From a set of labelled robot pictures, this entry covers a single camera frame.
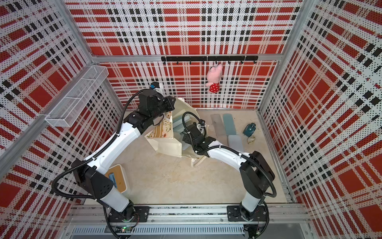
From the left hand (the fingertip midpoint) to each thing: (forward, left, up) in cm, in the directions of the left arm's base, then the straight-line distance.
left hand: (178, 98), depth 75 cm
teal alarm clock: (+2, -45, -30) cm, 53 cm away
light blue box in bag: (0, +3, -23) cm, 23 cm away
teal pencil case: (+11, -33, -37) cm, 51 cm away
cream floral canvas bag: (-13, +6, -14) cm, 20 cm away
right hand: (-8, -6, -22) cm, 24 cm away
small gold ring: (-2, -46, -36) cm, 59 cm away
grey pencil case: (+9, -25, -38) cm, 47 cm away
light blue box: (-3, -35, -37) cm, 52 cm away
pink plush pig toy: (+24, -20, -2) cm, 32 cm away
